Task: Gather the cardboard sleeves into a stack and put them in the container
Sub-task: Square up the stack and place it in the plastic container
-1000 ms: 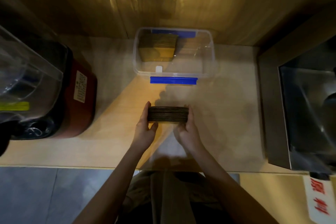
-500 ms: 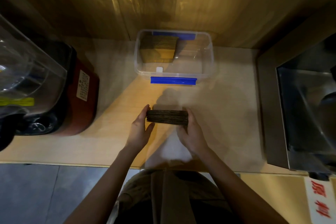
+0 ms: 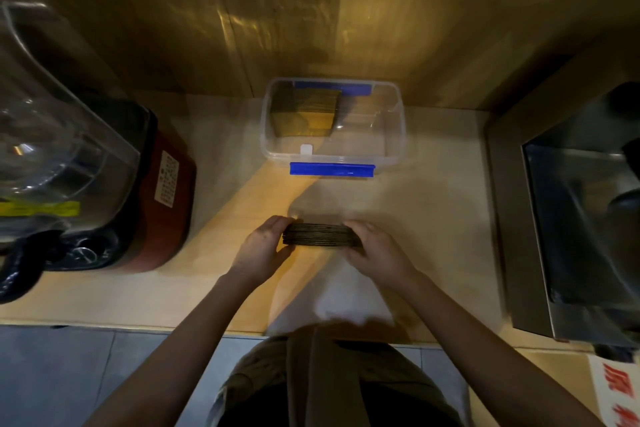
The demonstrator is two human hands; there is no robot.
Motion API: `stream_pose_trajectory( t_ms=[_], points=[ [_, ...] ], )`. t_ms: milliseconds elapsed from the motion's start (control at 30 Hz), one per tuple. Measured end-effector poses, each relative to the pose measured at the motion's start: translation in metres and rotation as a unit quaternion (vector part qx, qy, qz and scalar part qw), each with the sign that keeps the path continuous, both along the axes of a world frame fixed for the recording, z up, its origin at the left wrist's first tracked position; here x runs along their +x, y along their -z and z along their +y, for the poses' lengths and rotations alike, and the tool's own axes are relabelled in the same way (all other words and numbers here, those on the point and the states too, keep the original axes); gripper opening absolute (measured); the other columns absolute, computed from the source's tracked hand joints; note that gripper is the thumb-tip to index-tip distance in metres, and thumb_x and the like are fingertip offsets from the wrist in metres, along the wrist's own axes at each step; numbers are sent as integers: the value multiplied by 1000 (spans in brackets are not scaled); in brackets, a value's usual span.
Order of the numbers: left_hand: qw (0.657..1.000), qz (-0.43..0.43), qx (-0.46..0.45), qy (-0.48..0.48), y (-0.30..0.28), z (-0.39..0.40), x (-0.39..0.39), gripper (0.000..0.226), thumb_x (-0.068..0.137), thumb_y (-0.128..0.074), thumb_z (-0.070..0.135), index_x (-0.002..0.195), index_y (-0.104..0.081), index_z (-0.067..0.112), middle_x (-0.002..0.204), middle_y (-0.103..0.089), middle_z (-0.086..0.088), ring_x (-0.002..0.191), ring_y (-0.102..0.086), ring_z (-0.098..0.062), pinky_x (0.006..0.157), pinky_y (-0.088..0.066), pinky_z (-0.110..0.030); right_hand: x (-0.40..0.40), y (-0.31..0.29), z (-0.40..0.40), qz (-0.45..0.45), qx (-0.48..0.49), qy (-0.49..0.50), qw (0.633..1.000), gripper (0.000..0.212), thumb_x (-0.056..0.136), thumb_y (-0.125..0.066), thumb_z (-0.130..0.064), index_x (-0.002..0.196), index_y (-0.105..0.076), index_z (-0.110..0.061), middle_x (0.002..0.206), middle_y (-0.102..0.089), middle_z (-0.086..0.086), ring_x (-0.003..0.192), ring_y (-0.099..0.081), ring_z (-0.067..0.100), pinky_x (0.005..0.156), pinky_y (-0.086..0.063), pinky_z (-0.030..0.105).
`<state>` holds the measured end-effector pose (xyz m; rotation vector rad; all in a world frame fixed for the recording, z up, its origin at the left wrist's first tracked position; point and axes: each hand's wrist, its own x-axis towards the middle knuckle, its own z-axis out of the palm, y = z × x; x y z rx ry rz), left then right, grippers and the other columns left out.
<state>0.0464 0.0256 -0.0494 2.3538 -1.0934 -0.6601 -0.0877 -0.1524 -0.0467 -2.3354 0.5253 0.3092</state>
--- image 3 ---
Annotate person's right hand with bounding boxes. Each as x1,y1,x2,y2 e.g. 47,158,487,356
342,219,419,289

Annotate person's left hand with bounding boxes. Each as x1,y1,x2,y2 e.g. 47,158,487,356
229,215,303,288

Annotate clear plastic box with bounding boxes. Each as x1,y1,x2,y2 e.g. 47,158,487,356
259,76,406,178

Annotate person's right forearm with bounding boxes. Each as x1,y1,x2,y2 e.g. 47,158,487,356
392,271,606,427

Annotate person's left forearm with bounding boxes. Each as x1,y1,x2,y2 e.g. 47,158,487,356
82,269,261,427

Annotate red and black blender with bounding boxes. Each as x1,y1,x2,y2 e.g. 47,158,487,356
45,96,197,274

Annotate stainless steel machine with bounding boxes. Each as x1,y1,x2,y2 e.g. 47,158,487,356
487,36,640,360

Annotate olive trousers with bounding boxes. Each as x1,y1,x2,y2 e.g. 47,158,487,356
207,324,473,427

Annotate light wooden table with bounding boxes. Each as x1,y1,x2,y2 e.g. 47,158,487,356
0,91,596,352

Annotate light wooden side cabinet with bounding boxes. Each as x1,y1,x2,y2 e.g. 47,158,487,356
467,346,640,427

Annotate clear blender jar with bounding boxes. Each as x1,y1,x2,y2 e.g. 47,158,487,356
0,0,151,305

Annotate black round container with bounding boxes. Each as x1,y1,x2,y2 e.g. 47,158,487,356
605,136,640,252

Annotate white label with red print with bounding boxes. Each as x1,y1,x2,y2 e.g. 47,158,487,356
587,352,640,427

